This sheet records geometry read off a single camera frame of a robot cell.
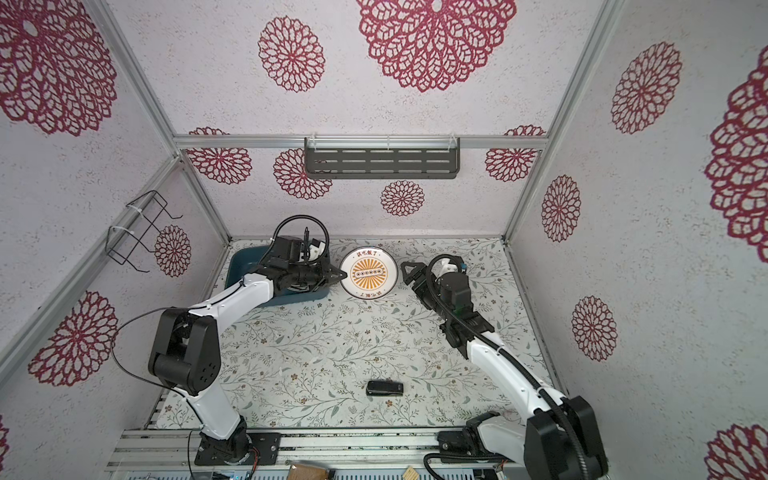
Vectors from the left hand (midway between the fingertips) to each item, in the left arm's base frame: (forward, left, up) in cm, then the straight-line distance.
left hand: (346, 278), depth 88 cm
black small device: (-26, -11, -16) cm, 33 cm away
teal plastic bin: (+21, +41, -15) cm, 48 cm away
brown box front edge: (-46, +7, -12) cm, 48 cm away
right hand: (-4, -17, +9) cm, 20 cm away
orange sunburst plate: (+2, -7, +1) cm, 8 cm away
